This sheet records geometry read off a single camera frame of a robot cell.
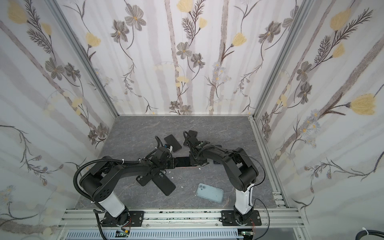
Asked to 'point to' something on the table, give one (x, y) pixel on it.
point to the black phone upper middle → (191, 133)
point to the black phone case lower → (165, 184)
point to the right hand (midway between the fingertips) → (192, 161)
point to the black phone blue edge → (184, 161)
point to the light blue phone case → (210, 192)
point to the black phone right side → (215, 162)
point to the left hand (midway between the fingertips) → (175, 159)
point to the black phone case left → (143, 180)
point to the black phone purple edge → (171, 140)
